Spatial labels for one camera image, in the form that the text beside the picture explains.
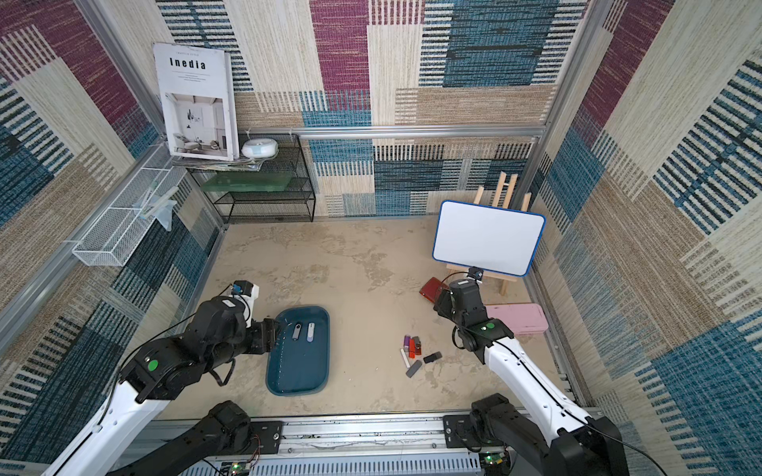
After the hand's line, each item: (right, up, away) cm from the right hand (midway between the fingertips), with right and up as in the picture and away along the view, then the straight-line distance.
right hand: (450, 293), depth 85 cm
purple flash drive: (-12, -15, +4) cm, 20 cm away
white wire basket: (-83, +16, -13) cm, 85 cm away
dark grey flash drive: (-10, -21, 0) cm, 24 cm away
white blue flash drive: (-40, -12, +5) cm, 42 cm away
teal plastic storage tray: (-43, -20, 0) cm, 47 cm away
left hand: (-44, -5, -15) cm, 47 cm away
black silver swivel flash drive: (-45, -12, +5) cm, 46 cm away
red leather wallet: (-3, 0, +14) cm, 14 cm away
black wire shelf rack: (-51, +30, +10) cm, 60 cm away
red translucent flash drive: (-10, -16, +3) cm, 20 cm away
